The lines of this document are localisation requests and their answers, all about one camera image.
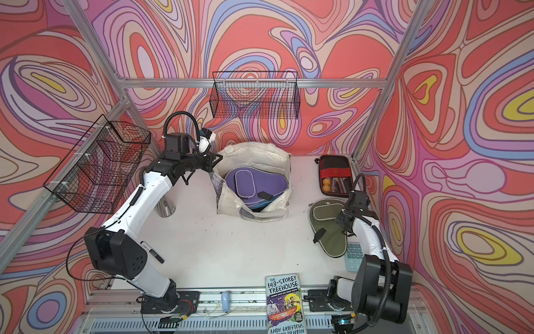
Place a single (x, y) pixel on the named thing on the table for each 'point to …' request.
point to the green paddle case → (329, 236)
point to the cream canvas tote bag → (265, 156)
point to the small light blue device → (225, 301)
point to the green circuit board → (169, 322)
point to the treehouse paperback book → (284, 303)
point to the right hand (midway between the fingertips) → (347, 226)
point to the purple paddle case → (256, 187)
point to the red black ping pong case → (335, 175)
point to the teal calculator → (353, 257)
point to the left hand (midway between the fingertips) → (222, 156)
